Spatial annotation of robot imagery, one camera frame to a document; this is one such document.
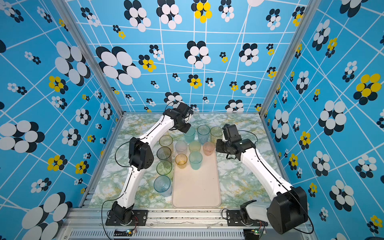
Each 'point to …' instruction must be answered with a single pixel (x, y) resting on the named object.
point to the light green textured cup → (195, 146)
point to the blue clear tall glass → (203, 131)
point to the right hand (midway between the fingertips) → (219, 145)
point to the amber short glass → (181, 160)
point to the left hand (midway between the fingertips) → (186, 127)
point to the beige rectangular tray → (196, 188)
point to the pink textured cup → (208, 148)
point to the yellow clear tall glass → (216, 133)
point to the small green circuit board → (128, 233)
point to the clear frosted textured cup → (181, 146)
